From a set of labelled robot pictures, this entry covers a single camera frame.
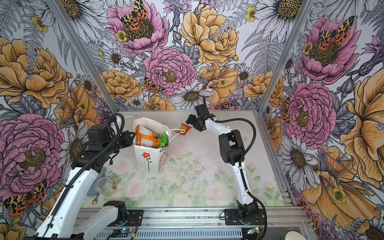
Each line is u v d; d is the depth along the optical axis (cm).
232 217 74
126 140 64
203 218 76
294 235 62
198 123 88
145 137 81
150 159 76
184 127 110
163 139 83
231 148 63
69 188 43
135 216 73
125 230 71
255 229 72
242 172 63
